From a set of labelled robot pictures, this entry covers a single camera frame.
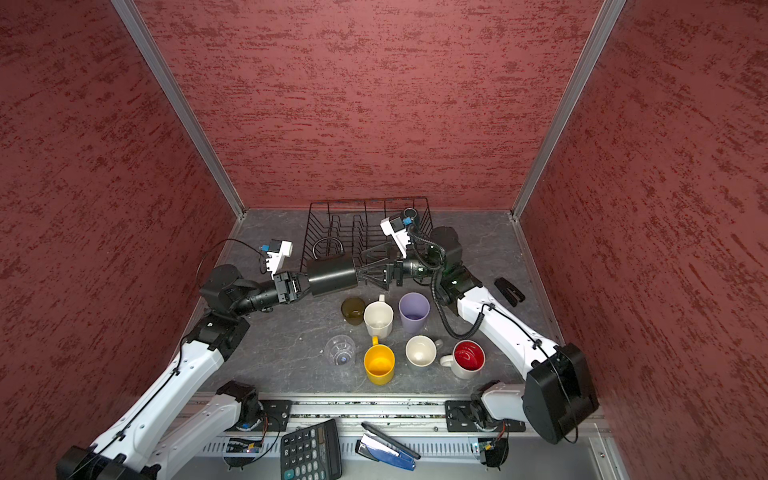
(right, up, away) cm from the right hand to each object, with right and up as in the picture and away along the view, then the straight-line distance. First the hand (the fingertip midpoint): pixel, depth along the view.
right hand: (358, 271), depth 65 cm
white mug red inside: (+29, -28, +18) cm, 44 cm away
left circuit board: (-30, -45, +7) cm, 54 cm away
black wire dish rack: (-7, +11, +44) cm, 46 cm away
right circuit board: (+32, -44, +5) cm, 55 cm away
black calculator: (-11, -43, +3) cm, 45 cm away
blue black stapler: (+4, -43, +4) cm, 43 cm away
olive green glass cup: (-5, -15, +25) cm, 29 cm away
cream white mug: (+16, -25, +18) cm, 34 cm away
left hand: (-8, -3, 0) cm, 8 cm away
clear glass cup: (-8, -26, +21) cm, 34 cm away
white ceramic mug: (+3, -16, +21) cm, 27 cm away
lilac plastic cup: (+14, -13, +20) cm, 28 cm away
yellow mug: (+4, -28, +18) cm, 34 cm away
